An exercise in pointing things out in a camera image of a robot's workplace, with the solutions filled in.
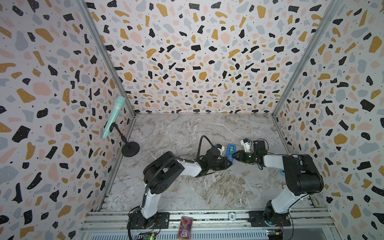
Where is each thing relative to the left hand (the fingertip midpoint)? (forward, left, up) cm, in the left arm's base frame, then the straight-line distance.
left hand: (238, 164), depth 85 cm
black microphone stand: (+15, +68, -7) cm, 70 cm away
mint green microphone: (+21, +63, +28) cm, 72 cm away
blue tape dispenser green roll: (+12, +2, -3) cm, 12 cm away
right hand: (+9, -2, -6) cm, 11 cm away
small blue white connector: (-17, -8, +27) cm, 33 cm away
